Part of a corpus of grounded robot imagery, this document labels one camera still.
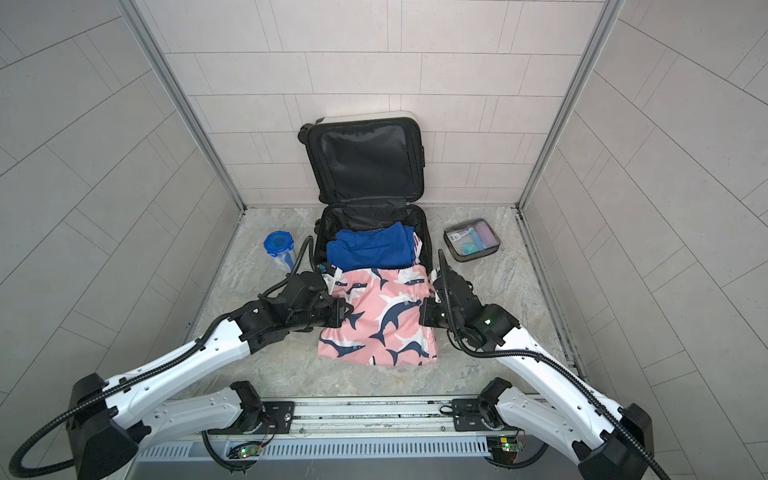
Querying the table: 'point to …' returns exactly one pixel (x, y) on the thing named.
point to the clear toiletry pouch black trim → (471, 240)
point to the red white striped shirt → (417, 248)
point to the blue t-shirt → (386, 245)
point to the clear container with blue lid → (279, 244)
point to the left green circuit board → (248, 450)
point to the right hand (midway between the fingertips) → (416, 312)
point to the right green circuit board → (504, 448)
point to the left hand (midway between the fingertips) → (362, 309)
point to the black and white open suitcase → (369, 172)
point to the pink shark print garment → (384, 329)
